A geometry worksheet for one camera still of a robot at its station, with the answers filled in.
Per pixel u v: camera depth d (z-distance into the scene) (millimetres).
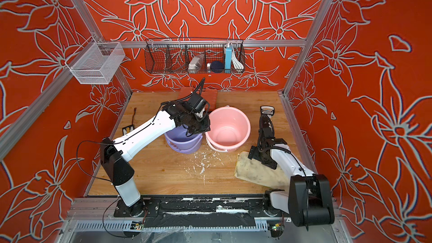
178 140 758
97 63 924
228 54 840
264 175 823
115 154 449
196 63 922
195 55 954
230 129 899
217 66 930
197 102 600
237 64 913
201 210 728
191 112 589
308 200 391
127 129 983
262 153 656
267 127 1001
